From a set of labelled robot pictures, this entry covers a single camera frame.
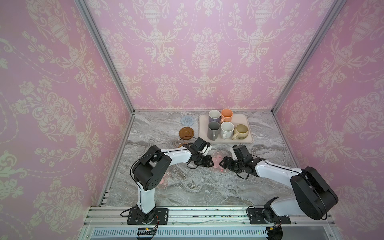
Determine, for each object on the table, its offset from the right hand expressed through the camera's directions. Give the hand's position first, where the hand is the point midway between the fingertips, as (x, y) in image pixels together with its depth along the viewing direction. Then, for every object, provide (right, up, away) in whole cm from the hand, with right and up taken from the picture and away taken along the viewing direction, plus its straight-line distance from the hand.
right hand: (223, 165), depth 90 cm
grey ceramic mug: (-6, +21, +5) cm, 22 cm away
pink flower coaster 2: (-3, +3, +5) cm, 7 cm away
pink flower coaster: (-35, -8, -4) cm, 36 cm away
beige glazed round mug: (+15, +20, +13) cm, 28 cm away
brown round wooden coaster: (-24, +18, +16) cm, 34 cm away
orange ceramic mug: (+7, +32, +23) cm, 39 cm away
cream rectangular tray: (+15, +28, +24) cm, 40 cm away
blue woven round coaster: (-23, +28, +24) cm, 44 cm away
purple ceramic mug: (-3, +31, +19) cm, 37 cm away
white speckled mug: (+5, +21, +15) cm, 27 cm away
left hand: (-7, 0, 0) cm, 7 cm away
